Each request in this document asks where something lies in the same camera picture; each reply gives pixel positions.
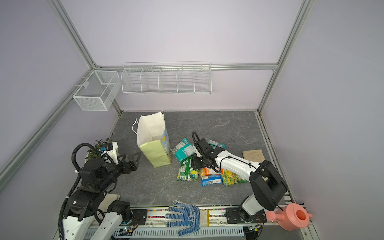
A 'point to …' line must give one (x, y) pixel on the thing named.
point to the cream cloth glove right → (254, 155)
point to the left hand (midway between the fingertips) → (133, 156)
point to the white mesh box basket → (99, 91)
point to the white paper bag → (153, 139)
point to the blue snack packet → (211, 179)
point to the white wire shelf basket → (167, 77)
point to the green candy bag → (186, 172)
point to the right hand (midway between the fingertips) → (196, 164)
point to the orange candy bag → (206, 171)
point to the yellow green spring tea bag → (229, 178)
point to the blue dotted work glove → (191, 216)
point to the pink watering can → (295, 216)
